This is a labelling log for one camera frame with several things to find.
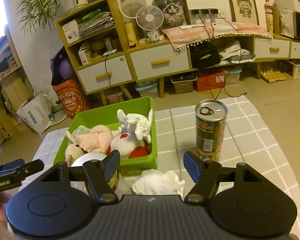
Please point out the white cloth front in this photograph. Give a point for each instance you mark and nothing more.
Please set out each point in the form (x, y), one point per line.
(136, 124)

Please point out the potted spider plant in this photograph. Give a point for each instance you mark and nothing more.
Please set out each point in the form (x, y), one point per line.
(37, 13)

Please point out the white paper bag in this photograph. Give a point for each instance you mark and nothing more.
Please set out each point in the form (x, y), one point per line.
(36, 112)

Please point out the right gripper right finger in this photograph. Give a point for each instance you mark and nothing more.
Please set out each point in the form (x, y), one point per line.
(204, 175)

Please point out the white cloth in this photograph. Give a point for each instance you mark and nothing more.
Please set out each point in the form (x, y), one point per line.
(136, 124)
(153, 182)

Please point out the green plastic bin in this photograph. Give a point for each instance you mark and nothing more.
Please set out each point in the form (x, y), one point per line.
(107, 116)

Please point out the orange snack bag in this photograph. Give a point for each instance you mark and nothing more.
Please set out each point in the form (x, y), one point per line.
(72, 97)

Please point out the purple ball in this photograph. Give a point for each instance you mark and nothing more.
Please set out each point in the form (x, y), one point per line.
(66, 70)

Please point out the red storage box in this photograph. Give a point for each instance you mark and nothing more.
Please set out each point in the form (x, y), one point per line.
(209, 80)

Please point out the black box on shelf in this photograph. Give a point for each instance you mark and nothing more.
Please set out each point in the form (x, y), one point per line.
(204, 55)

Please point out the framed cartoon picture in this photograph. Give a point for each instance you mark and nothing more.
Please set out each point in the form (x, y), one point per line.
(244, 11)

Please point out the pink plush toy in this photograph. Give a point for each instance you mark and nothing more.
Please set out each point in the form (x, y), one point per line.
(97, 140)

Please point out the plush doll blue dress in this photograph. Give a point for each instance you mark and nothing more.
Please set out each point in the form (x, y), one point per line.
(73, 150)

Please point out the small white desk fan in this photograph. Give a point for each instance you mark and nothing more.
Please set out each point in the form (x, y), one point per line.
(150, 18)

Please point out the grey checked tablecloth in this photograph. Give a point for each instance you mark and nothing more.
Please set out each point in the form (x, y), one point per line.
(246, 137)

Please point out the large white fan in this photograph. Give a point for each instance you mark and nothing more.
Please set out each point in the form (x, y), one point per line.
(129, 8)

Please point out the wooden shelf cabinet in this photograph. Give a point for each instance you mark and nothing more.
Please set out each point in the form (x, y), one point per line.
(149, 61)

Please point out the tall printed can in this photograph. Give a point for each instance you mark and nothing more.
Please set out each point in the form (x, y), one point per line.
(210, 124)

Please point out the white red plush doll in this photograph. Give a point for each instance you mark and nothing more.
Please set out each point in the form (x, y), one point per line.
(128, 146)

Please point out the pink cloth on cabinet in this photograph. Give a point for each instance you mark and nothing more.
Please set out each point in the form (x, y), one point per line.
(186, 35)

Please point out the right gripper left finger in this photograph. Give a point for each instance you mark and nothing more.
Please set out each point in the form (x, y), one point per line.
(99, 174)

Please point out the framed cat picture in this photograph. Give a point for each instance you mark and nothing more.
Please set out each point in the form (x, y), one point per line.
(175, 13)

